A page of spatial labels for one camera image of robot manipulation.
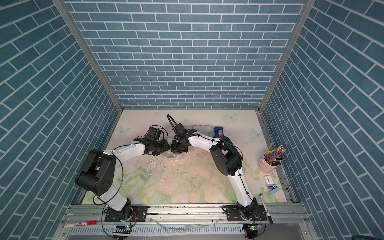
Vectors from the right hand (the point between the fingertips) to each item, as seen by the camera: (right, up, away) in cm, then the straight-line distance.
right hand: (172, 152), depth 93 cm
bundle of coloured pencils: (+58, +1, -11) cm, 59 cm away
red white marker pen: (-39, -29, -23) cm, 54 cm away
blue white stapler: (+58, -17, -12) cm, 62 cm away
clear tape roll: (+31, +11, +5) cm, 33 cm away
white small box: (+56, -14, -9) cm, 59 cm away
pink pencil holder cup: (+53, -6, -13) cm, 54 cm away
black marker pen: (+51, -25, -18) cm, 60 cm away
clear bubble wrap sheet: (+21, +14, +7) cm, 26 cm away
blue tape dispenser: (+28, +13, +8) cm, 32 cm away
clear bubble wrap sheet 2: (-2, -1, -2) cm, 3 cm away
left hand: (-1, +3, 0) cm, 3 cm away
